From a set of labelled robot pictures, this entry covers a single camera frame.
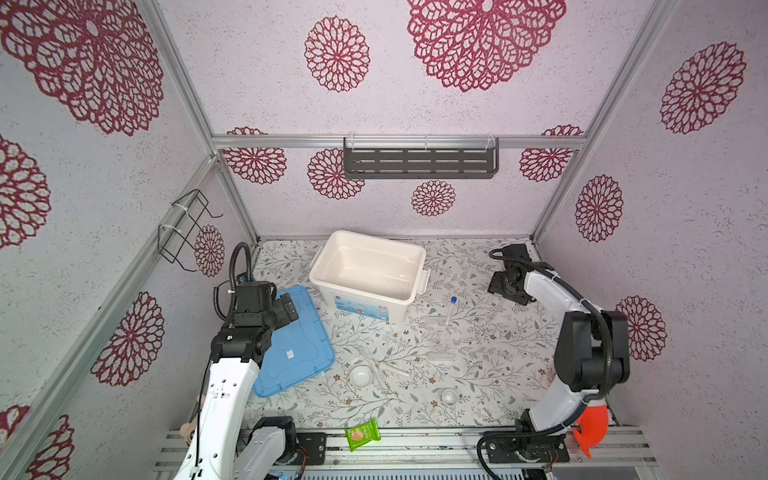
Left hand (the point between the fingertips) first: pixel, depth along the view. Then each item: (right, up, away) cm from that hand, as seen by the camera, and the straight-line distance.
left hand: (271, 315), depth 77 cm
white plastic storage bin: (+24, +7, +30) cm, 39 cm away
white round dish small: (+47, -23, +5) cm, 53 cm away
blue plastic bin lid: (+3, -12, +14) cm, 19 cm away
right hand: (+68, +6, +17) cm, 70 cm away
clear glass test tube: (+32, -18, +10) cm, 38 cm away
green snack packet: (+24, -30, -2) cm, 38 cm away
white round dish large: (+23, -19, +9) cm, 31 cm away
